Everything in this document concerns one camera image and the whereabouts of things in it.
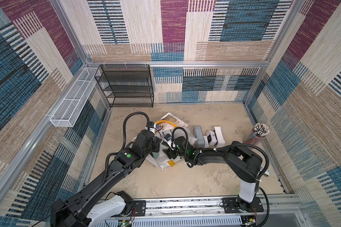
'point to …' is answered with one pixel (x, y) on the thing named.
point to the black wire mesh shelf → (126, 85)
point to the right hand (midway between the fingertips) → (170, 146)
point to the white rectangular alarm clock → (219, 136)
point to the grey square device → (198, 134)
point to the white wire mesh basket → (66, 114)
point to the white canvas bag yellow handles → (168, 128)
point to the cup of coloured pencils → (259, 131)
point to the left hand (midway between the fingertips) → (157, 137)
